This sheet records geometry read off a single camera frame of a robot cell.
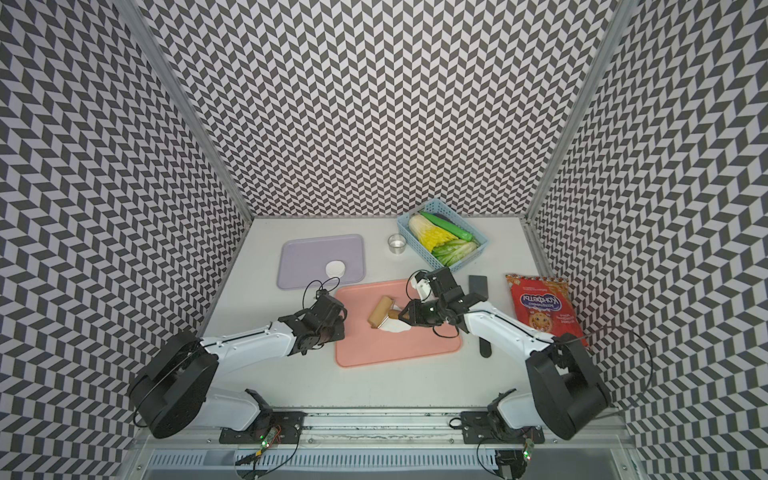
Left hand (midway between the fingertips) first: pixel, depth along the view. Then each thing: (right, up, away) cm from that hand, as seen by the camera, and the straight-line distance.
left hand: (338, 330), depth 90 cm
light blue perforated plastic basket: (+35, +37, +25) cm, 57 cm away
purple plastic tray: (-15, +20, +14) cm, 29 cm away
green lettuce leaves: (+37, +24, +9) cm, 45 cm away
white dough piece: (+17, +2, 0) cm, 17 cm away
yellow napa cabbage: (+29, +30, +14) cm, 44 cm away
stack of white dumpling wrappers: (-4, +18, +12) cm, 22 cm away
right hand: (+21, +4, -7) cm, 22 cm away
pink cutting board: (+7, -5, +1) cm, 9 cm away
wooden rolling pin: (+13, +5, +1) cm, 14 cm away
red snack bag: (+64, +7, +1) cm, 65 cm away
